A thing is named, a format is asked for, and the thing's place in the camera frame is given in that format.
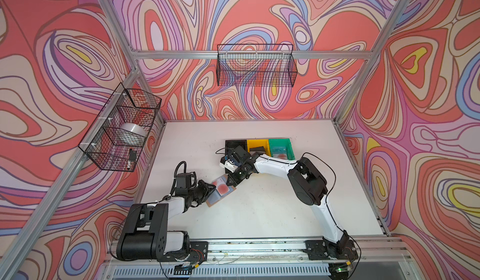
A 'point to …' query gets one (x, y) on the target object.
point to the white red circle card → (221, 186)
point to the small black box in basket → (132, 155)
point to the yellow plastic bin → (255, 143)
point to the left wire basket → (115, 139)
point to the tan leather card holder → (215, 196)
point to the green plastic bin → (281, 149)
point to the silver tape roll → (131, 132)
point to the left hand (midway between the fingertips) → (217, 185)
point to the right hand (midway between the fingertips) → (230, 186)
